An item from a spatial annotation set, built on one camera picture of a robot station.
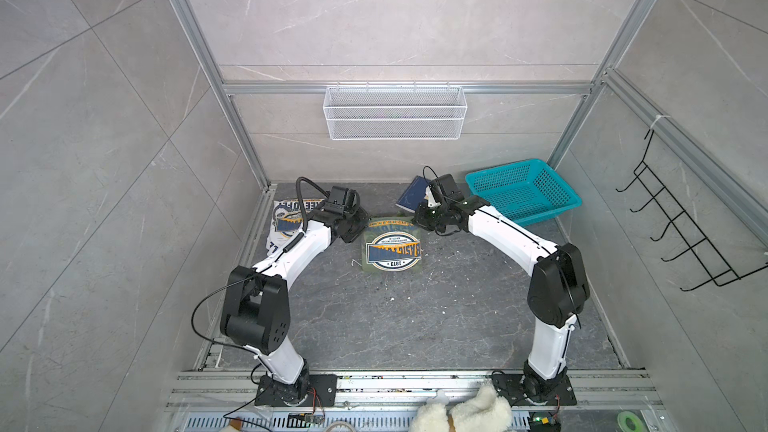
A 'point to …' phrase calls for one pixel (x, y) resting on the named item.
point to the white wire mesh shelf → (394, 113)
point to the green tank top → (392, 245)
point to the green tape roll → (622, 423)
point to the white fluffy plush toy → (484, 412)
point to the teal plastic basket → (527, 191)
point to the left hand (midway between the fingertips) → (369, 213)
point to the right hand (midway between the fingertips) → (411, 217)
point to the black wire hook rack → (699, 246)
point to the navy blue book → (413, 195)
